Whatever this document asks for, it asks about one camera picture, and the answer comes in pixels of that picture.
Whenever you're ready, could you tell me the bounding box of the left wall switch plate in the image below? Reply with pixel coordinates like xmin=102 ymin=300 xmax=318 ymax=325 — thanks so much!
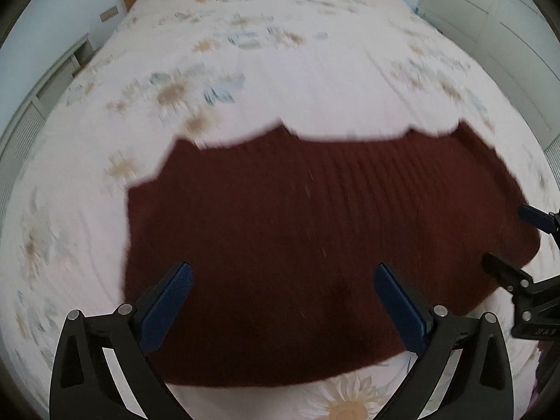
xmin=100 ymin=6 xmax=119 ymax=23

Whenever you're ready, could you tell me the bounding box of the dark red knit sweater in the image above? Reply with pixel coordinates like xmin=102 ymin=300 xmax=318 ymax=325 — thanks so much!
xmin=124 ymin=123 xmax=540 ymax=387

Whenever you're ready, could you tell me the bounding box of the white wardrobe right side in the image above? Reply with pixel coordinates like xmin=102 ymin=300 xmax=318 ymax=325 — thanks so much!
xmin=416 ymin=0 xmax=560 ymax=211

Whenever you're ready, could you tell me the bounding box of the white cabinet left side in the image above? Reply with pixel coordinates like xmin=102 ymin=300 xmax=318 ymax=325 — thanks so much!
xmin=0 ymin=36 xmax=95 ymax=219

